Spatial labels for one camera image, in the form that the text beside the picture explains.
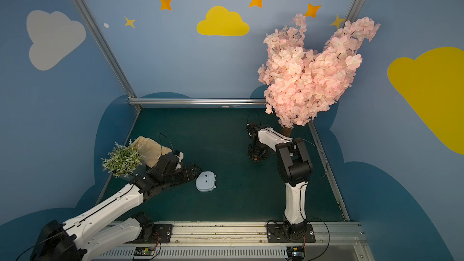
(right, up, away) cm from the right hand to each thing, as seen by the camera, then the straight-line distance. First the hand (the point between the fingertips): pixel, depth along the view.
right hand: (258, 156), depth 99 cm
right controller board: (+12, -36, -26) cm, 46 cm away
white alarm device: (-27, -10, -13) cm, 31 cm away
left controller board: (-50, -34, -27) cm, 66 cm away
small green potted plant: (-61, +1, -21) cm, 65 cm away
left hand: (-31, -4, -17) cm, 35 cm away
